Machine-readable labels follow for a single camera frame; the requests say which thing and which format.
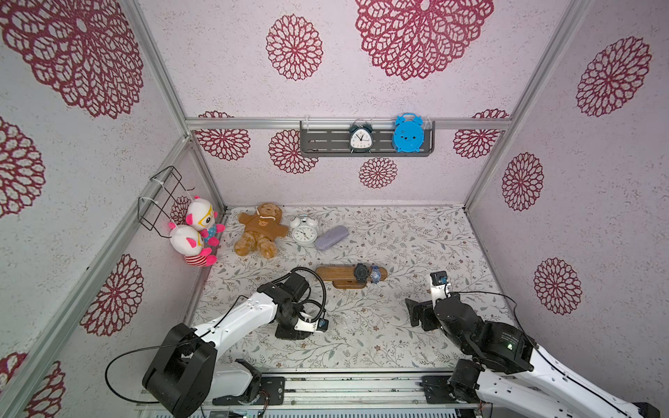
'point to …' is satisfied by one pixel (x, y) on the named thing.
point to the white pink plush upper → (201, 217)
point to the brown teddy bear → (262, 227)
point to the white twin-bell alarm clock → (304, 231)
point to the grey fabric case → (331, 237)
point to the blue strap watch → (375, 273)
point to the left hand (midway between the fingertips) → (294, 327)
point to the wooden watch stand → (342, 275)
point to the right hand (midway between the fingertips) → (417, 297)
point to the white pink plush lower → (187, 240)
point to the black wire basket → (153, 212)
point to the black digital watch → (361, 273)
